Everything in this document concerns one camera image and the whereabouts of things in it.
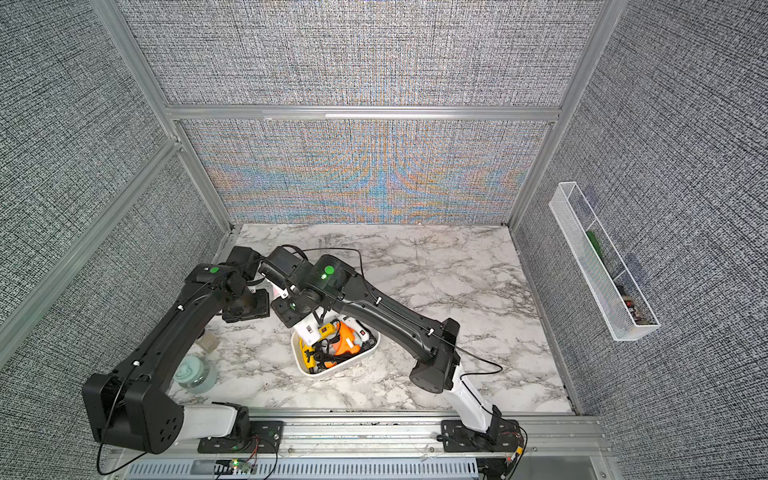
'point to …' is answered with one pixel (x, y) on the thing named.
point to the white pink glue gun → (309, 329)
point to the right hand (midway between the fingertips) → (287, 302)
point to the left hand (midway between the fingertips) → (262, 309)
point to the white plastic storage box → (301, 368)
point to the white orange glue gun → (360, 333)
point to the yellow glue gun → (309, 354)
